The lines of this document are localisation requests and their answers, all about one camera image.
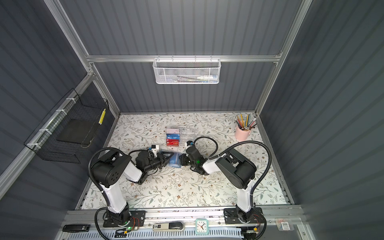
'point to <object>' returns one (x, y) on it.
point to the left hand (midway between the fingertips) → (174, 155)
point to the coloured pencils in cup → (243, 122)
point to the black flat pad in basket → (77, 131)
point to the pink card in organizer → (172, 131)
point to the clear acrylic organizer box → (187, 133)
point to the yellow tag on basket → (101, 120)
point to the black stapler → (76, 228)
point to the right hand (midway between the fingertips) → (180, 158)
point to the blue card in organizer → (173, 136)
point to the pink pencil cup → (240, 135)
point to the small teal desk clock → (201, 226)
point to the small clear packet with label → (284, 224)
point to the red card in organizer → (172, 142)
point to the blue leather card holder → (174, 160)
